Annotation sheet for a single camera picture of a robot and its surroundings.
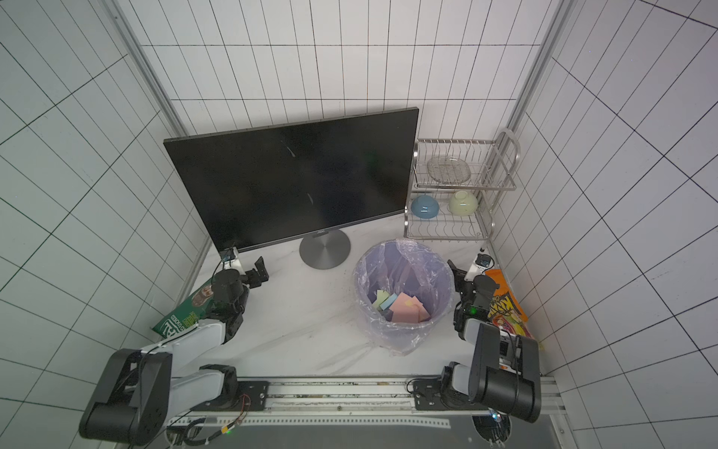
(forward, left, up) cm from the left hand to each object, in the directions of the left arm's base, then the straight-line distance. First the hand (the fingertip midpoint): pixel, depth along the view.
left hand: (248, 265), depth 89 cm
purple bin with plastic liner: (-7, -50, -3) cm, 51 cm away
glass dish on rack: (+27, -67, +18) cm, 75 cm away
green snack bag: (-15, +15, -4) cm, 22 cm away
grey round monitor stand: (+12, -24, -9) cm, 28 cm away
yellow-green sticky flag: (-10, -44, 0) cm, 45 cm away
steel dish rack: (+38, -87, +12) cm, 96 cm away
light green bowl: (+28, -77, +1) cm, 82 cm away
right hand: (+2, -68, +1) cm, 68 cm away
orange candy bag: (-11, -84, -8) cm, 85 cm away
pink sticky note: (-15, -52, 0) cm, 54 cm away
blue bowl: (+27, -62, 0) cm, 68 cm away
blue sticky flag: (-11, -46, -2) cm, 47 cm away
